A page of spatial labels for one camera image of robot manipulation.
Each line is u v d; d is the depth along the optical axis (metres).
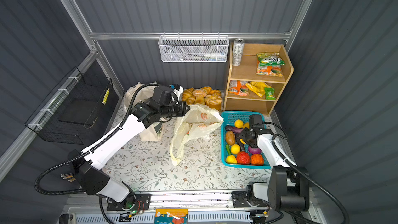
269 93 0.94
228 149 0.89
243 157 0.81
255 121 0.69
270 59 0.87
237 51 0.83
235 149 0.86
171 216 0.69
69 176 0.68
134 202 0.72
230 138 0.90
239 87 0.96
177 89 0.67
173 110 0.63
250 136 0.62
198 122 0.96
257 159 0.80
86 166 0.41
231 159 0.82
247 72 0.89
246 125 0.96
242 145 0.89
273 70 0.83
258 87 0.96
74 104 0.77
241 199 0.74
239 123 0.96
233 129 0.96
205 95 1.11
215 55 0.90
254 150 0.84
